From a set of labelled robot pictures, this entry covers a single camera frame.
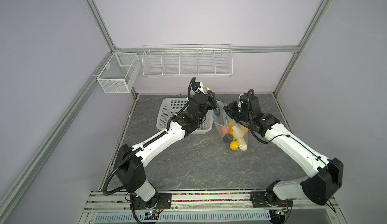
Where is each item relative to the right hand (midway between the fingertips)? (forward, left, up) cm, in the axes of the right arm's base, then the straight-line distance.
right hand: (222, 107), depth 76 cm
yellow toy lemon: (-10, -9, -23) cm, 27 cm away
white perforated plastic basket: (+17, +33, -20) cm, 42 cm away
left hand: (+3, +4, +6) cm, 7 cm away
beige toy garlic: (-7, -10, -11) cm, 17 cm away
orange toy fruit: (-4, -3, -15) cm, 16 cm away
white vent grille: (-44, +47, -28) cm, 70 cm away
